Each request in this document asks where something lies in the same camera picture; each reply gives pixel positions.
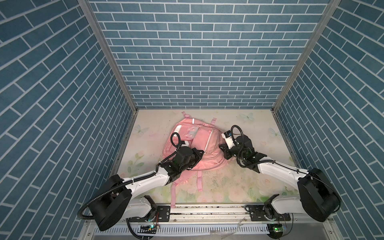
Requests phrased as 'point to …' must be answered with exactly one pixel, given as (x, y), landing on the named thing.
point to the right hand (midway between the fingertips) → (220, 143)
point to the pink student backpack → (197, 134)
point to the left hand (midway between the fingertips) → (205, 152)
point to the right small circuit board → (275, 230)
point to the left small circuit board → (148, 229)
